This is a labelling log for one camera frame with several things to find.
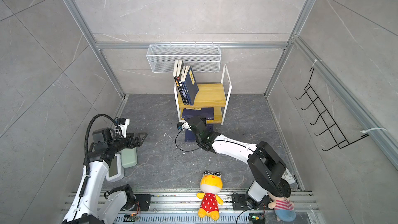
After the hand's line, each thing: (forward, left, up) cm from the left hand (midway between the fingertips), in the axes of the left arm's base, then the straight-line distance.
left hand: (138, 131), depth 79 cm
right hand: (+10, -33, +2) cm, 34 cm away
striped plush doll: (-35, -68, -10) cm, 77 cm away
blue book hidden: (+10, -36, +1) cm, 38 cm away
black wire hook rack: (-15, -90, +14) cm, 92 cm away
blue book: (+15, -25, +17) cm, 33 cm away
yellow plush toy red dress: (-25, -37, -10) cm, 45 cm away
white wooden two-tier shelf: (+16, -39, +3) cm, 42 cm away
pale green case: (-9, +6, -11) cm, 16 cm away
